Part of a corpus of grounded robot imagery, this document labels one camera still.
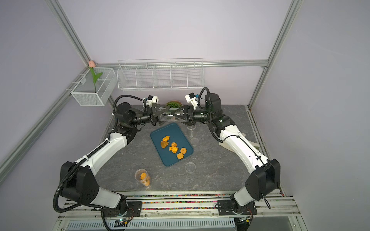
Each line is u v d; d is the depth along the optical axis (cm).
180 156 92
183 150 94
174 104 102
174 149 94
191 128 97
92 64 89
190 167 89
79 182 42
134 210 74
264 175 41
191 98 65
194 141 100
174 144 97
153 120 64
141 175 79
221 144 97
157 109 65
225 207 74
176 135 103
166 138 99
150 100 68
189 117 59
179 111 63
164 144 96
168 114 63
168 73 101
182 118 61
